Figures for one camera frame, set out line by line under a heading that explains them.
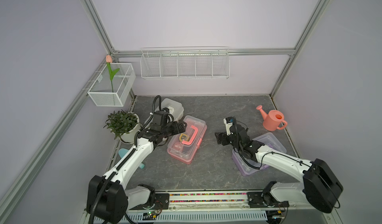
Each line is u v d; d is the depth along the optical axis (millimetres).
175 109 967
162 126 625
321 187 413
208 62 1021
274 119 921
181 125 735
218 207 728
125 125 826
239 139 632
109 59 846
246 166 649
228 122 741
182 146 837
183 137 886
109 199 385
